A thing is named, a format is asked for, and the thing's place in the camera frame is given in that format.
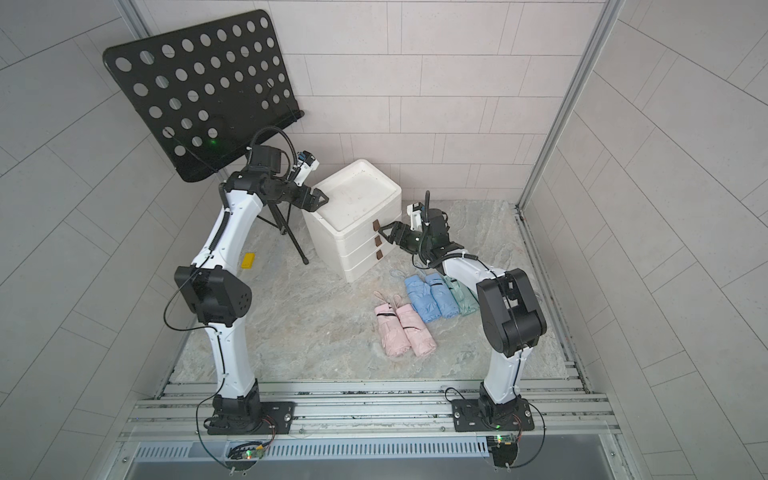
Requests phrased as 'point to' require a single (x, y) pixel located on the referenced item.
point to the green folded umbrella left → (464, 298)
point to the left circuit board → (244, 456)
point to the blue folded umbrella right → (446, 304)
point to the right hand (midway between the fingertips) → (386, 233)
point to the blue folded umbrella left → (423, 299)
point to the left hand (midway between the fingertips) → (321, 188)
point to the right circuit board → (504, 448)
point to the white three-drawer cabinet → (345, 231)
